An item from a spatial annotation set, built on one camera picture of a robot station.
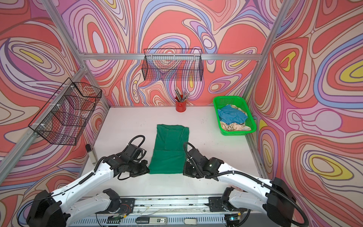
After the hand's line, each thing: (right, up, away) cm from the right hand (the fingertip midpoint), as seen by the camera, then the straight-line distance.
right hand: (185, 175), depth 77 cm
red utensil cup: (-3, +41, +37) cm, 56 cm away
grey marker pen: (-60, +10, +13) cm, 62 cm away
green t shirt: (-10, +9, +14) cm, 19 cm away
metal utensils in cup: (0, +49, +34) cm, 60 cm away
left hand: (-18, +2, +2) cm, 19 cm away
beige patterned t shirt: (+38, +26, +24) cm, 52 cm away
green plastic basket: (+44, +46, +39) cm, 75 cm away
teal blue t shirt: (+34, +34, +30) cm, 57 cm away
